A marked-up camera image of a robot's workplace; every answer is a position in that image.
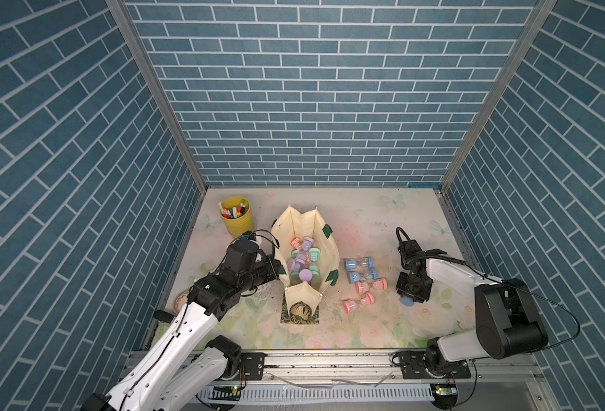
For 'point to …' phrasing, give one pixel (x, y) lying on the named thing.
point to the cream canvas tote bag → (306, 262)
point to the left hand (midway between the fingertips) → (289, 264)
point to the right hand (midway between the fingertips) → (406, 295)
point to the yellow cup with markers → (236, 211)
